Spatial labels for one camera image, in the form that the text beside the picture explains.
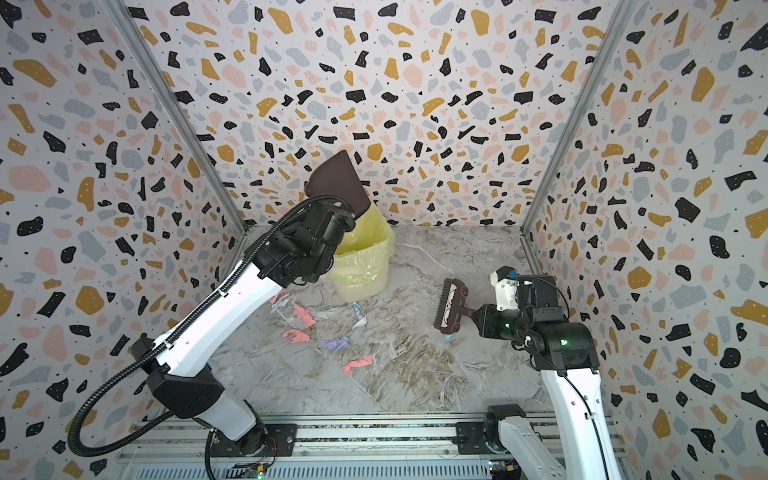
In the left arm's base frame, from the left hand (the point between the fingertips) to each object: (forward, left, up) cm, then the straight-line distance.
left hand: (294, 216), depth 66 cm
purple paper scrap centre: (-12, -4, -41) cm, 43 cm away
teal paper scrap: (-10, -38, -41) cm, 57 cm away
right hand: (-16, -40, -14) cm, 45 cm away
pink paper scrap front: (-17, -14, -42) cm, 47 cm away
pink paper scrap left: (-10, +7, -41) cm, 42 cm away
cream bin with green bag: (-1, -13, -19) cm, 23 cm away
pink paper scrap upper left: (-3, +7, -40) cm, 41 cm away
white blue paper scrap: (-3, -11, -41) cm, 42 cm away
